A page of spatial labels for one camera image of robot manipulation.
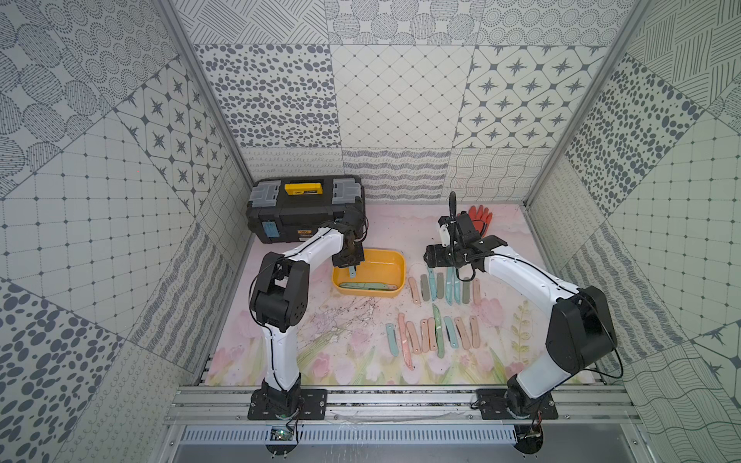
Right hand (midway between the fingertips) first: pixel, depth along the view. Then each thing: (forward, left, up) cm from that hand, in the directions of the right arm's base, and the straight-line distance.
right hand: (437, 259), depth 89 cm
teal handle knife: (-5, -8, -13) cm, 16 cm away
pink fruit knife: (-20, +4, -12) cm, 24 cm away
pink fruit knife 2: (-19, +2, -12) cm, 23 cm away
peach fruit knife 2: (-19, -11, -13) cm, 26 cm away
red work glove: (+27, -22, -11) cm, 37 cm away
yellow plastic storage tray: (+5, +19, -12) cm, 23 cm away
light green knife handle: (-4, +22, -11) cm, 25 cm away
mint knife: (0, +28, -8) cm, 29 cm away
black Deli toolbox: (+15, +50, +6) cm, 52 cm away
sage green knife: (-2, -3, -13) cm, 14 cm away
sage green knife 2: (-5, -11, -13) cm, 18 cm away
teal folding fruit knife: (-19, -4, -12) cm, 23 cm away
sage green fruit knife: (-3, +3, -13) cm, 13 cm away
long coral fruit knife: (-21, +10, -13) cm, 27 cm away
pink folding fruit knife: (-20, +8, -12) cm, 25 cm away
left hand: (+2, +23, -6) cm, 24 cm away
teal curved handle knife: (-1, -6, -13) cm, 14 cm away
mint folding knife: (-20, +14, -12) cm, 27 cm away
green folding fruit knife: (-19, 0, -12) cm, 22 cm away
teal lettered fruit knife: (-1, 0, -13) cm, 13 cm away
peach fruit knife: (-19, -7, -12) cm, 24 cm away
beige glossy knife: (-5, +7, -12) cm, 14 cm away
